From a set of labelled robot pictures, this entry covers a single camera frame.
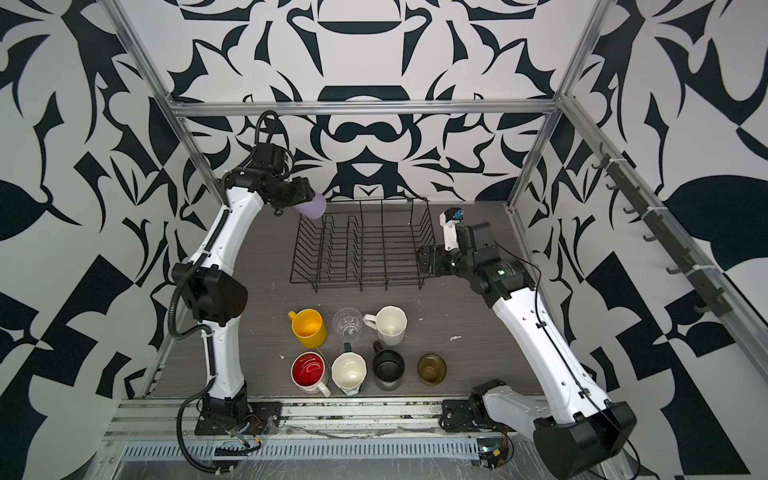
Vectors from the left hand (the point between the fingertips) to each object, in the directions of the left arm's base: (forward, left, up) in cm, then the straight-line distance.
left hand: (301, 189), depth 89 cm
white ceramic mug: (-32, -25, -23) cm, 47 cm away
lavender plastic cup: (-6, -4, -3) cm, 7 cm away
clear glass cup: (-32, -13, -22) cm, 41 cm away
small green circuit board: (-63, -47, -26) cm, 83 cm away
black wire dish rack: (-2, -17, -23) cm, 29 cm away
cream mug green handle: (-45, -13, -24) cm, 52 cm away
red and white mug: (-44, -2, -25) cm, 51 cm away
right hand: (-24, -35, +1) cm, 42 cm away
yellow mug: (-32, -1, -23) cm, 40 cm away
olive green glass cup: (-45, -35, -25) cm, 62 cm away
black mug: (-44, -24, -25) cm, 56 cm away
